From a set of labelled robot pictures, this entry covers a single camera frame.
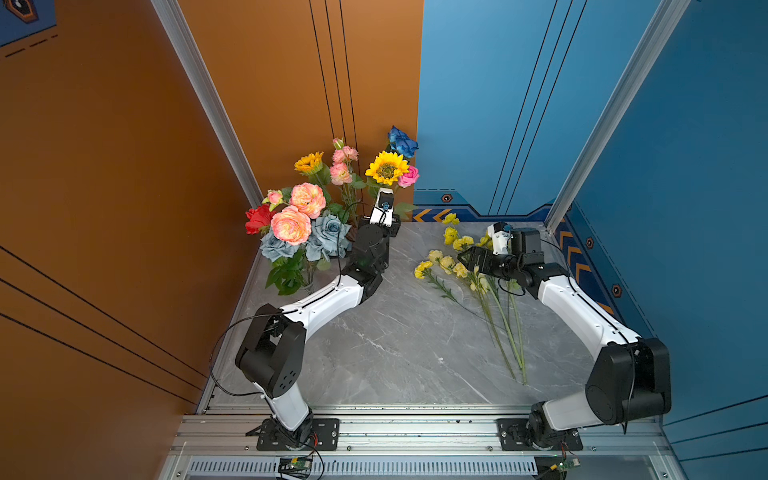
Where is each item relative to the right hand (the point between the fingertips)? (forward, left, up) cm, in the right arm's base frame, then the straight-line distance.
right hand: (470, 258), depth 86 cm
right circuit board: (-47, -16, -20) cm, 54 cm away
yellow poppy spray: (-3, -11, -17) cm, 21 cm away
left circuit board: (-48, +46, -21) cm, 70 cm away
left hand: (+7, +26, +17) cm, 32 cm away
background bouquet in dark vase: (+16, +34, +10) cm, 38 cm away
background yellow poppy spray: (+22, +1, -12) cm, 25 cm away
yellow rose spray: (+2, -6, -16) cm, 17 cm away
